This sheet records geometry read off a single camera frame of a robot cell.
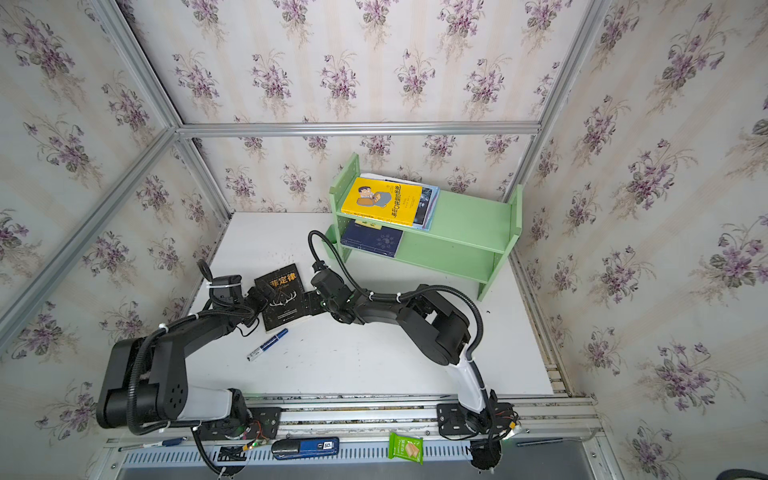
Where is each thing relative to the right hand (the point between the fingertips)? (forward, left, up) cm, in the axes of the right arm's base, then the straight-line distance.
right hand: (304, 299), depth 89 cm
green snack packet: (-37, -29, -5) cm, 48 cm away
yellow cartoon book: (+19, -25, +23) cm, 39 cm away
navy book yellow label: (+17, -21, +9) cm, 28 cm away
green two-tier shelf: (+7, -48, +20) cm, 53 cm away
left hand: (+3, +12, -2) cm, 13 cm away
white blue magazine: (+17, -37, +22) cm, 46 cm away
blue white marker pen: (-13, +11, -4) cm, 17 cm away
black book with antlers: (+1, +7, -4) cm, 8 cm away
